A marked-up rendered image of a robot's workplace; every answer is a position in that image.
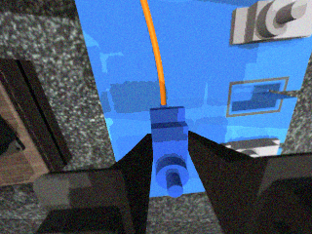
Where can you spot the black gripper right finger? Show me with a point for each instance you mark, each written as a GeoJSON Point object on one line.
{"type": "Point", "coordinates": [237, 184]}

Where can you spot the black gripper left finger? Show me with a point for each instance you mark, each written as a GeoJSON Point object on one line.
{"type": "Point", "coordinates": [126, 184]}

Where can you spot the blue micro servo with orange cable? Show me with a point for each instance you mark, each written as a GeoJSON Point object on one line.
{"type": "Point", "coordinates": [168, 128]}

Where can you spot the blue flat panel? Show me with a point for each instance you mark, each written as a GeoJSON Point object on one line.
{"type": "Point", "coordinates": [220, 59]}

